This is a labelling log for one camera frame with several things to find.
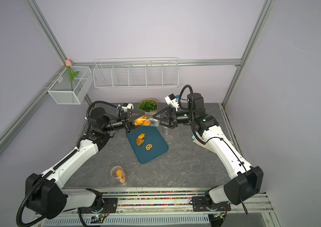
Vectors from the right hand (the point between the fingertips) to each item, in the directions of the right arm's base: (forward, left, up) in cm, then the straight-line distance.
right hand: (155, 120), depth 63 cm
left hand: (0, +4, 0) cm, 4 cm away
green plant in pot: (+31, +7, -22) cm, 38 cm away
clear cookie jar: (+18, -4, -35) cm, 40 cm away
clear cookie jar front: (-13, +23, -31) cm, 40 cm away
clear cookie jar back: (+1, +5, -1) cm, 6 cm away
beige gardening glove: (+10, -26, -38) cm, 47 cm away
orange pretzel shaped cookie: (+7, +7, -38) cm, 39 cm away
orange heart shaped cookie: (+10, +13, -36) cm, 39 cm away
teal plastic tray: (+15, +4, -38) cm, 41 cm away
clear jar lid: (+12, -8, -37) cm, 40 cm away
